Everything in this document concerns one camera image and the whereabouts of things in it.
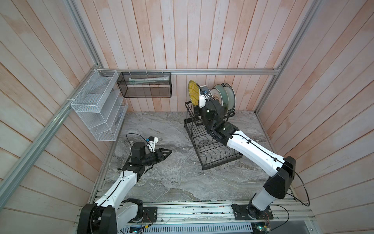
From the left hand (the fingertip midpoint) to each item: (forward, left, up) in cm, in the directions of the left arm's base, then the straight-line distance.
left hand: (170, 155), depth 79 cm
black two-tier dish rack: (+9, -26, -13) cm, 30 cm away
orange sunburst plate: (+30, -27, +18) cm, 44 cm away
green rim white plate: (+28, -36, +18) cm, 49 cm away
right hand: (+18, -15, +26) cm, 35 cm away
